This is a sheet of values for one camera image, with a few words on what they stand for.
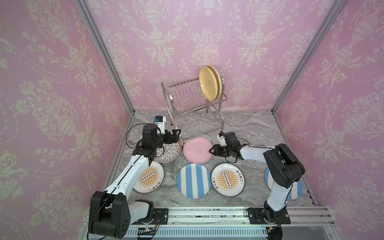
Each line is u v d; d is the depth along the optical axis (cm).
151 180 86
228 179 85
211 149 93
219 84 78
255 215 74
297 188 83
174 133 74
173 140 74
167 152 97
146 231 73
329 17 72
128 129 116
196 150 97
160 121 72
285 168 50
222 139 90
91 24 75
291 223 73
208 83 89
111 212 40
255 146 65
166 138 73
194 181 86
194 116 117
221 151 87
